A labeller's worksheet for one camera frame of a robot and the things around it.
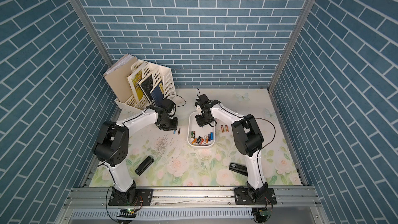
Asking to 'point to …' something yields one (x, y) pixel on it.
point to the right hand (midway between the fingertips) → (201, 122)
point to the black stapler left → (144, 165)
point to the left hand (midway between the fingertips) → (179, 128)
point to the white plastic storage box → (199, 136)
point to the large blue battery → (211, 136)
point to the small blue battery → (174, 132)
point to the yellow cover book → (133, 80)
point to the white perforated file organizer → (159, 72)
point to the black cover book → (146, 85)
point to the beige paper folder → (116, 77)
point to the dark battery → (179, 131)
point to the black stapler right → (238, 168)
